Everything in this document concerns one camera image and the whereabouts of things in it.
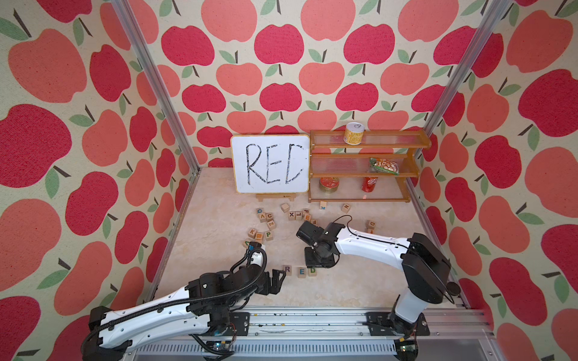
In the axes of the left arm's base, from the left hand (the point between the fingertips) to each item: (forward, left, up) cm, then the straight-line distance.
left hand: (276, 281), depth 71 cm
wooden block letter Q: (+35, +9, -11) cm, 38 cm away
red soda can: (+46, -42, -4) cm, 63 cm away
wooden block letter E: (+7, -9, -10) cm, 15 cm away
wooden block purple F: (+35, -12, -11) cm, 38 cm away
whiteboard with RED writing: (+49, +5, +5) cm, 50 cm away
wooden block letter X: (+32, -5, -10) cm, 34 cm away
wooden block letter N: (+37, -31, -10) cm, 49 cm away
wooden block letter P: (+22, +4, -11) cm, 25 cm away
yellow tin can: (+51, -30, +21) cm, 63 cm away
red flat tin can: (+48, -24, -7) cm, 54 cm away
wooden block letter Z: (+27, +3, -10) cm, 29 cm away
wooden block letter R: (+8, -4, -11) cm, 14 cm away
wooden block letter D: (+7, -13, -11) cm, 19 cm away
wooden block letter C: (+31, +5, -10) cm, 33 cm away
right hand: (+8, -13, -10) cm, 18 cm away
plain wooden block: (+37, -2, -11) cm, 39 cm away
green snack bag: (+46, -46, +8) cm, 66 cm away
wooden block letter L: (+32, -9, -10) cm, 34 cm away
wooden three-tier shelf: (+62, -45, -8) cm, 77 cm away
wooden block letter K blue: (+39, -21, -11) cm, 45 cm away
